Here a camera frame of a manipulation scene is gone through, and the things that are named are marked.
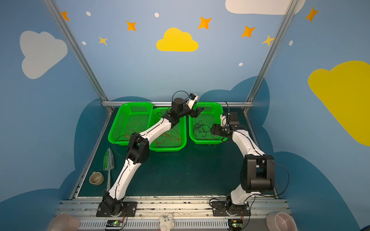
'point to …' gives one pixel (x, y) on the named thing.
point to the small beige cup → (96, 178)
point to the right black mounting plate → (222, 209)
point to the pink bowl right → (280, 222)
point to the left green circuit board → (114, 223)
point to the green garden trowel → (108, 165)
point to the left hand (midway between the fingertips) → (200, 102)
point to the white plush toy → (166, 223)
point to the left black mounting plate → (113, 207)
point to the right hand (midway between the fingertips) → (218, 128)
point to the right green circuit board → (235, 224)
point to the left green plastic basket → (131, 118)
